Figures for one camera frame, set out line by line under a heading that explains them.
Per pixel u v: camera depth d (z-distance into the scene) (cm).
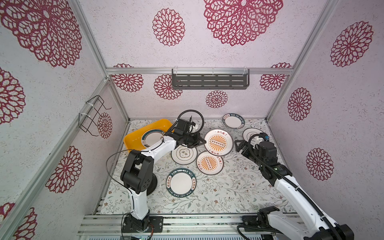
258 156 63
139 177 49
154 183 86
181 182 90
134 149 52
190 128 88
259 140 71
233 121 120
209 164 95
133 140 107
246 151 69
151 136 106
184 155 100
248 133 112
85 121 72
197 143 79
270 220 62
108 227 75
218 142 88
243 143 70
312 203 44
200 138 87
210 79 97
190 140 79
